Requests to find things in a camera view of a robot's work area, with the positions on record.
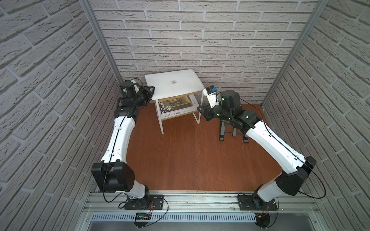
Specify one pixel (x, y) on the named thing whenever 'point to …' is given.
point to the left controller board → (142, 216)
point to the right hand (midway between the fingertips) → (195, 109)
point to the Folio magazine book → (178, 106)
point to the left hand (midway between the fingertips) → (152, 83)
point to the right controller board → (262, 220)
